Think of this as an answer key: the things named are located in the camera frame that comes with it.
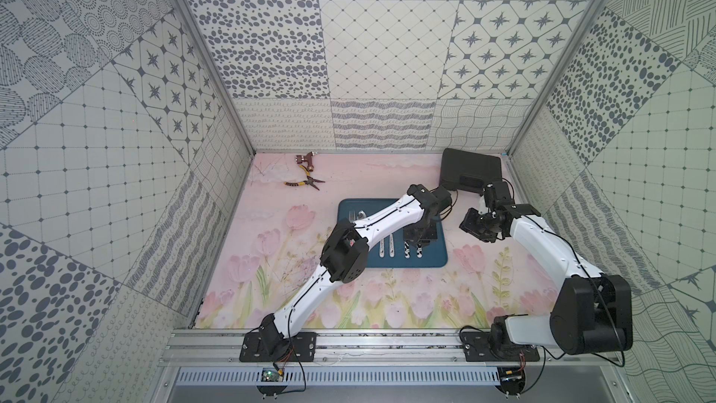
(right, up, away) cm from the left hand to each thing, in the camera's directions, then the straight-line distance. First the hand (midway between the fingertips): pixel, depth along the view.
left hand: (428, 242), depth 88 cm
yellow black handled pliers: (-43, +20, +23) cm, 52 cm away
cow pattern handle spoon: (-3, -2, 0) cm, 4 cm away
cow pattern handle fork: (-7, -3, +2) cm, 8 cm away
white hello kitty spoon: (-15, -3, +3) cm, 15 cm away
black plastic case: (+22, +24, +23) cm, 39 cm away
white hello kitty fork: (-11, -2, +4) cm, 12 cm away
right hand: (+12, +4, -1) cm, 13 cm away
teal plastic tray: (+2, -4, -2) cm, 4 cm away
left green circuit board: (-45, -31, -17) cm, 57 cm away
